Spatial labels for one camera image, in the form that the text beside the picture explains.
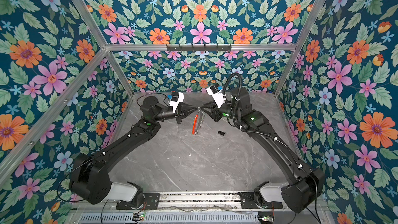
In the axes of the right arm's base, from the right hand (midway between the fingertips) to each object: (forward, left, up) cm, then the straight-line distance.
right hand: (204, 104), depth 67 cm
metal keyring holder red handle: (-4, +3, -8) cm, 9 cm away
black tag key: (+6, -9, -35) cm, 37 cm away
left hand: (-1, +3, +1) cm, 4 cm away
